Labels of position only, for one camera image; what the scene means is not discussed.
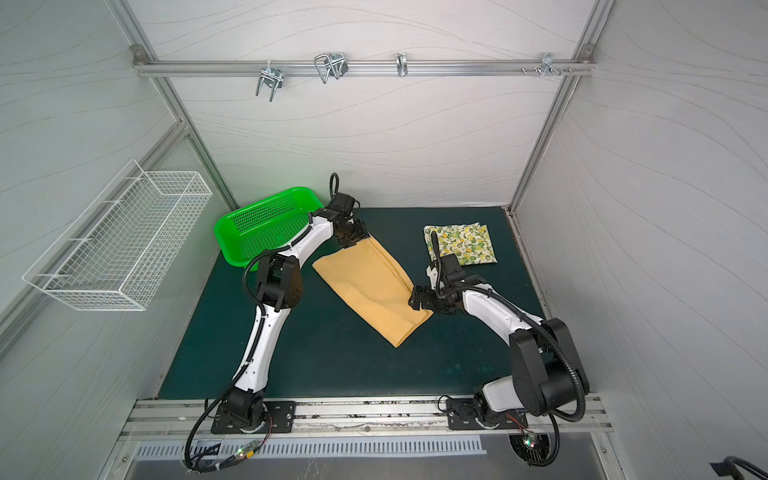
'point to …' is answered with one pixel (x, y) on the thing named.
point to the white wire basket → (118, 252)
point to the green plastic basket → (271, 223)
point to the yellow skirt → (368, 281)
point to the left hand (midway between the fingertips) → (372, 233)
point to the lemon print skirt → (470, 241)
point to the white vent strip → (331, 447)
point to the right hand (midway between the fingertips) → (427, 296)
